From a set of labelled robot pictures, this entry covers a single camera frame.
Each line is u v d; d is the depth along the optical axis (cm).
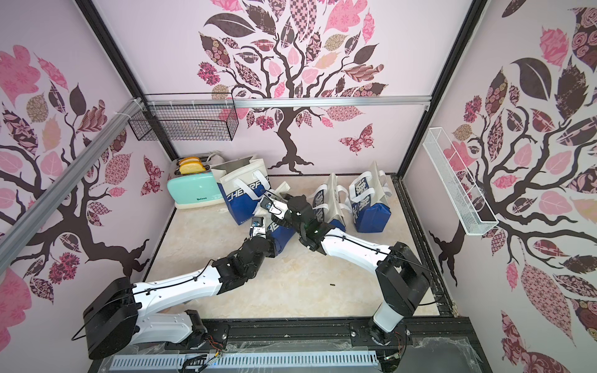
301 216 60
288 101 93
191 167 98
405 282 44
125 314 41
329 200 81
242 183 88
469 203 76
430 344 72
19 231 50
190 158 100
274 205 67
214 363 70
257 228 68
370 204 86
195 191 98
